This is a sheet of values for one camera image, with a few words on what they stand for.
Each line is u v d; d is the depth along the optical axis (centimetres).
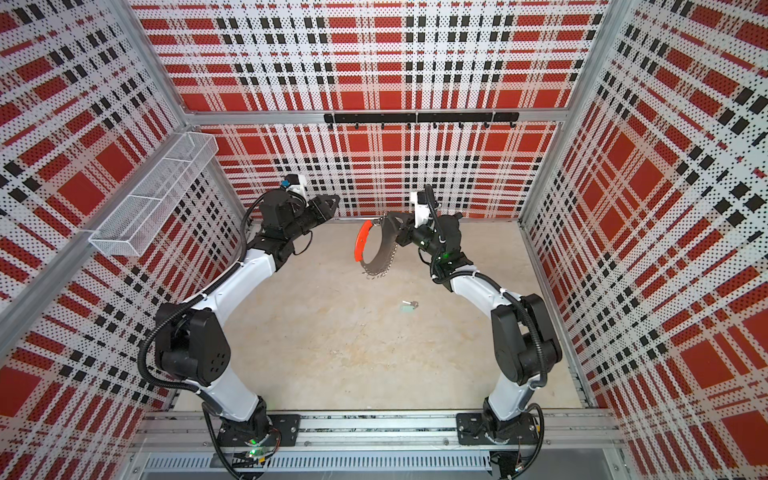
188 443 74
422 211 72
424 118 90
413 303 98
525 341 47
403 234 74
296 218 71
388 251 84
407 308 96
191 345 46
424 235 73
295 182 74
